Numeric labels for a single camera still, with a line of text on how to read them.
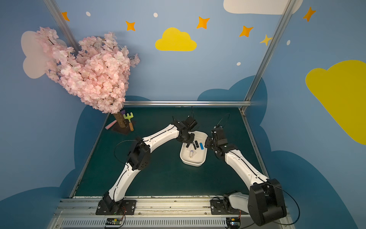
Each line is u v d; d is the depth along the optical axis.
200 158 0.93
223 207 0.74
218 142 0.65
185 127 0.72
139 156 0.58
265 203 0.41
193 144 0.98
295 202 0.40
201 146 0.98
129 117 1.14
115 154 0.98
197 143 0.99
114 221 0.72
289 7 0.69
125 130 1.08
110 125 1.08
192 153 0.94
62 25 0.75
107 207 0.64
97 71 0.62
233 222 0.73
